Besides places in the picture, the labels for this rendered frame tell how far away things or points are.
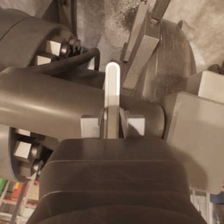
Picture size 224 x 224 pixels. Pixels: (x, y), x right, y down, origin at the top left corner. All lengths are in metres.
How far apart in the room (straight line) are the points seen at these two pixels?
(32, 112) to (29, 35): 0.31
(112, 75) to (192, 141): 0.11
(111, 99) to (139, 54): 0.18
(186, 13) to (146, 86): 0.74
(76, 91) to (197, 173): 0.16
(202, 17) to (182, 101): 0.86
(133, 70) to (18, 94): 0.24
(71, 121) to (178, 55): 0.25
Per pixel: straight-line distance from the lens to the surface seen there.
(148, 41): 0.31
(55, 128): 0.19
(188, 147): 0.20
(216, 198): 1.00
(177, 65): 0.34
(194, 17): 1.03
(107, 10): 1.01
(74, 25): 0.79
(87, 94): 0.19
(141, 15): 0.60
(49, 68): 0.32
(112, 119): 0.17
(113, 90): 0.16
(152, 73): 0.32
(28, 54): 0.43
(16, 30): 0.49
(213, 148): 0.21
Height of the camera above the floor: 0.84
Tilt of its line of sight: 25 degrees down
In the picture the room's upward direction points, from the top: 168 degrees counter-clockwise
